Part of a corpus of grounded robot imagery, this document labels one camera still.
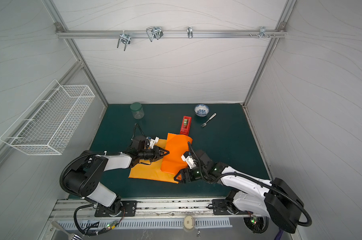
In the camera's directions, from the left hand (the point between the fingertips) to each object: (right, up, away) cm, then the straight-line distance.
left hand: (170, 152), depth 87 cm
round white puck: (+11, -23, -25) cm, 36 cm away
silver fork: (+24, +16, +23) cm, 37 cm away
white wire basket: (-55, +18, -18) cm, 61 cm away
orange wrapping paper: (-1, -6, -9) cm, 11 cm away
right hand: (+7, -9, -9) cm, 15 cm away
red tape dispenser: (+9, +14, +14) cm, 22 cm away
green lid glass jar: (-26, +26, +20) cm, 42 cm away
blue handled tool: (+52, -33, -19) cm, 65 cm away
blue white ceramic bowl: (+22, +27, +28) cm, 45 cm away
